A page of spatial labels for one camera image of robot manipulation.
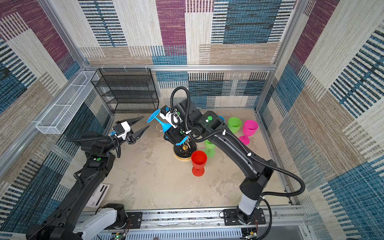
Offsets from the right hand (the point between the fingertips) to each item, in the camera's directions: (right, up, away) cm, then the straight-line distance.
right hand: (172, 135), depth 68 cm
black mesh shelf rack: (-38, +29, +41) cm, 63 cm away
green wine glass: (+19, -9, +18) cm, 28 cm away
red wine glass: (+12, -13, +10) cm, 20 cm away
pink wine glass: (+43, +3, +23) cm, 49 cm away
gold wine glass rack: (+4, -12, +29) cm, 32 cm away
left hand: (-10, +7, -6) cm, 14 cm away
